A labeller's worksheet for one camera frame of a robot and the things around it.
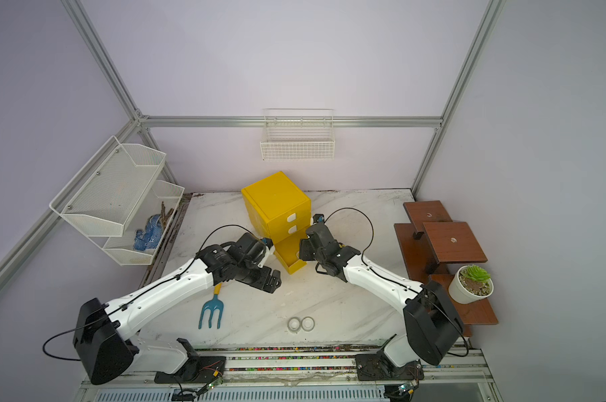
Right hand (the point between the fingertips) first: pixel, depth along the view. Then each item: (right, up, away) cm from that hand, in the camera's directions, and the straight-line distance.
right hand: (311, 250), depth 87 cm
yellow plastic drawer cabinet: (-10, +14, -2) cm, 17 cm away
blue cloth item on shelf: (-59, +4, +2) cm, 59 cm away
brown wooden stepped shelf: (+37, +3, -10) cm, 38 cm away
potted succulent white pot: (+44, -7, -20) cm, 48 cm away
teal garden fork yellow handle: (-34, -19, 0) cm, 39 cm away
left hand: (-14, -11, -8) cm, 19 cm away
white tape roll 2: (-1, -24, -4) cm, 25 cm away
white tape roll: (-6, -24, -5) cm, 25 cm away
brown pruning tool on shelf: (-56, +12, +7) cm, 58 cm away
